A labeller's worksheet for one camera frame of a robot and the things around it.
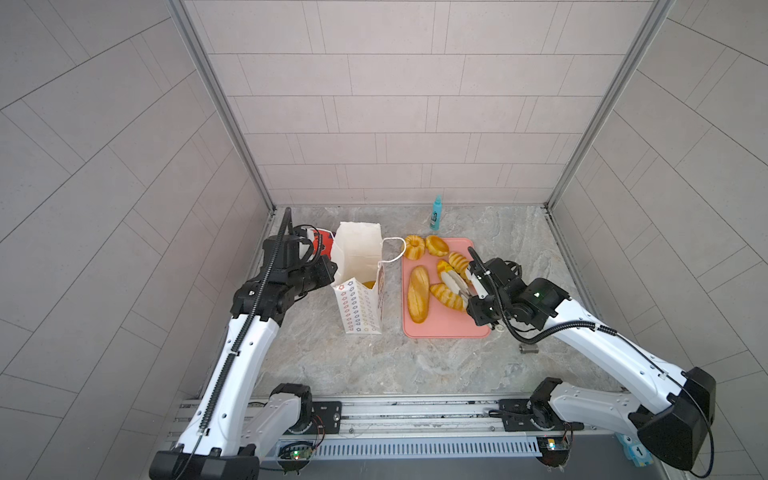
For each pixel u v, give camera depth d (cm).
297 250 59
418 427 71
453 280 80
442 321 87
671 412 37
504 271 56
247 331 43
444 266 96
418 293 89
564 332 47
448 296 87
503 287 56
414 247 99
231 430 37
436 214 103
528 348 81
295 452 65
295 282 57
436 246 99
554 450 68
